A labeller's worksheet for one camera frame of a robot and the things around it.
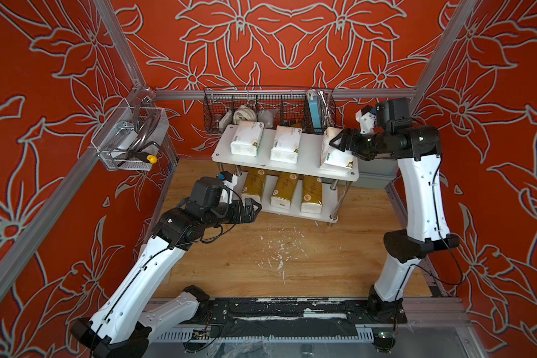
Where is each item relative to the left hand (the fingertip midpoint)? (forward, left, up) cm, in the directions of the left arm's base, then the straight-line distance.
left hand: (250, 205), depth 66 cm
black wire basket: (+51, -5, +3) cm, 51 cm away
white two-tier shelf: (+12, -12, +4) cm, 17 cm away
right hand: (+17, -25, +12) cm, 32 cm away
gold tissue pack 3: (+17, -23, -16) cm, 32 cm away
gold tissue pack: (+23, +2, -16) cm, 28 cm away
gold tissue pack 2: (+20, -11, -17) cm, 28 cm away
